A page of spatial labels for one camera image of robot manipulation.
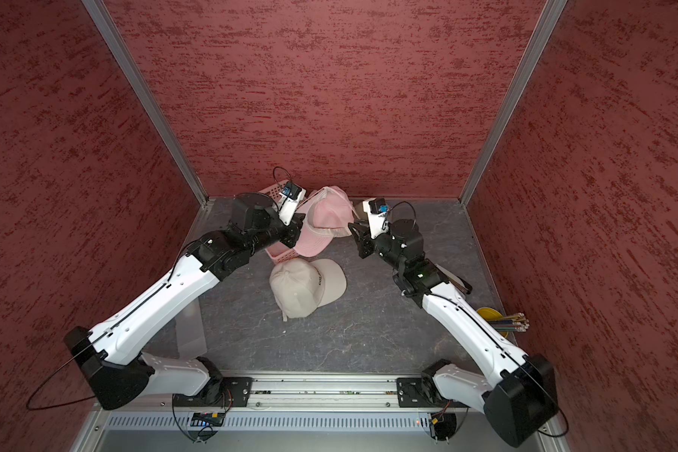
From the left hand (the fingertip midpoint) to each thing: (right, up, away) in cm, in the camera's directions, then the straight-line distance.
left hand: (299, 220), depth 71 cm
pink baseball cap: (+7, +2, +18) cm, 19 cm away
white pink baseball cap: (-2, -20, +12) cm, 24 cm away
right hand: (+13, -2, +2) cm, 14 cm away
